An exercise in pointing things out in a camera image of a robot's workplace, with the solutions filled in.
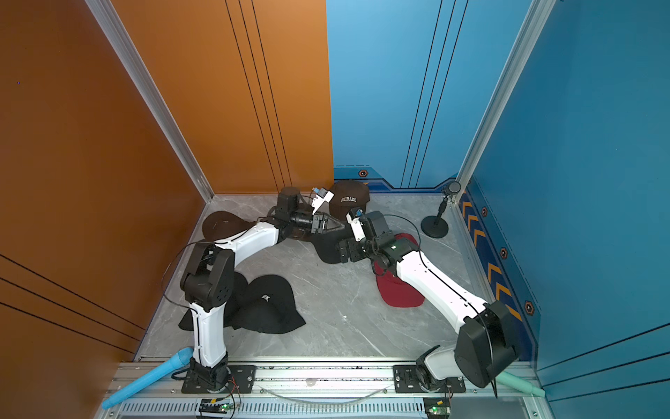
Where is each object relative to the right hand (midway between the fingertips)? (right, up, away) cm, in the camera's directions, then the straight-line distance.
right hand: (350, 243), depth 83 cm
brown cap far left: (-52, +6, +21) cm, 56 cm away
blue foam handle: (-49, -32, -9) cm, 59 cm away
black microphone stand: (+36, +5, +25) cm, 44 cm away
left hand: (-2, +5, 0) cm, 6 cm away
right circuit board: (+24, -44, -12) cm, 51 cm away
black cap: (-25, -20, -2) cm, 32 cm away
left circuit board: (-39, -45, -10) cm, 60 cm away
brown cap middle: (-23, +8, -7) cm, 25 cm away
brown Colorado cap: (0, +19, +29) cm, 35 cm away
